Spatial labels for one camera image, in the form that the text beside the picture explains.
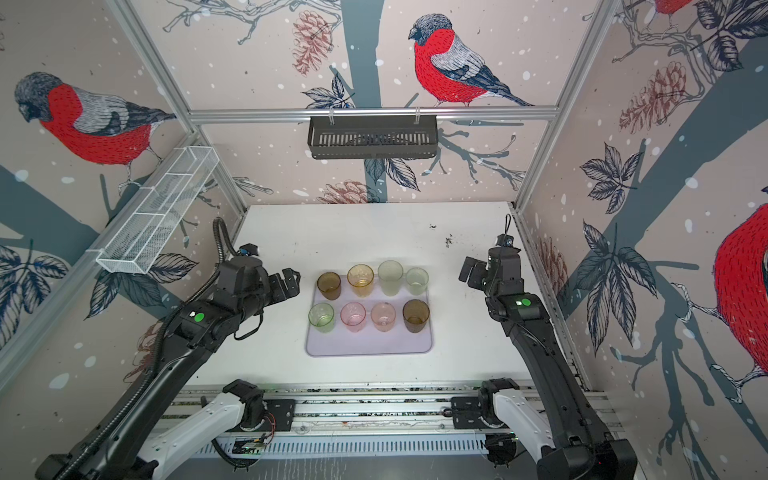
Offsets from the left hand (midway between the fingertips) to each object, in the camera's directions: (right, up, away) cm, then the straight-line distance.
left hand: (283, 279), depth 73 cm
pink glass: (+15, -14, +17) cm, 27 cm away
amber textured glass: (+7, -6, +21) cm, 23 cm away
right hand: (+51, +2, +5) cm, 51 cm away
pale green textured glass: (+35, -4, +21) cm, 42 cm away
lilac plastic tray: (+12, -21, +14) cm, 28 cm away
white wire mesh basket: (-36, +17, +6) cm, 40 cm away
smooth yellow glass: (+17, -3, +22) cm, 28 cm away
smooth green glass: (+5, -14, +18) cm, 23 cm away
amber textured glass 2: (+34, -13, +15) cm, 40 cm away
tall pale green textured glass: (+27, -1, +19) cm, 33 cm away
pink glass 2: (+25, -13, +15) cm, 32 cm away
